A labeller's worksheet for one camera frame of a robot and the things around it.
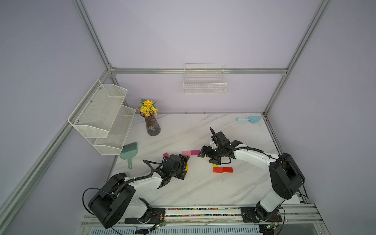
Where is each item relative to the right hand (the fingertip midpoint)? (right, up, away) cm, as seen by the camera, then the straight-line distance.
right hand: (204, 159), depth 87 cm
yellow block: (+7, -5, +2) cm, 9 cm away
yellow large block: (-10, -3, -7) cm, 13 cm away
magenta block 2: (-25, +1, +9) cm, 26 cm away
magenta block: (-5, +2, +10) cm, 12 cm away
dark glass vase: (-35, +21, +13) cm, 43 cm away
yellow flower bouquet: (-35, +32, +2) cm, 47 cm away
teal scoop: (+42, +26, +32) cm, 59 cm away
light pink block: (-11, +2, +9) cm, 14 cm away
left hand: (-9, -3, +1) cm, 9 cm away
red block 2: (+15, -7, +2) cm, 16 cm away
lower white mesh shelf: (-57, +9, +3) cm, 57 cm away
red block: (+9, -7, +1) cm, 11 cm away
